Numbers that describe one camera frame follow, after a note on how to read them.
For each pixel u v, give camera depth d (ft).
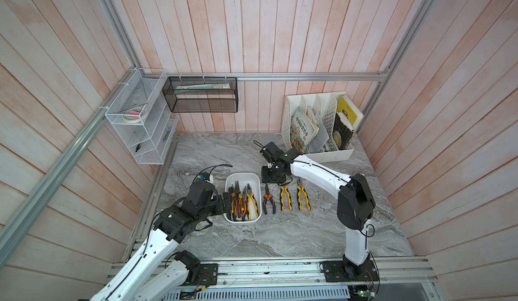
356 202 1.61
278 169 2.16
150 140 2.56
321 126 3.13
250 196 3.04
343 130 3.16
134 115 2.47
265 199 3.04
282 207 2.94
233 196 2.95
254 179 3.13
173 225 1.56
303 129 3.28
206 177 2.15
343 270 2.17
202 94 3.39
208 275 2.40
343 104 3.19
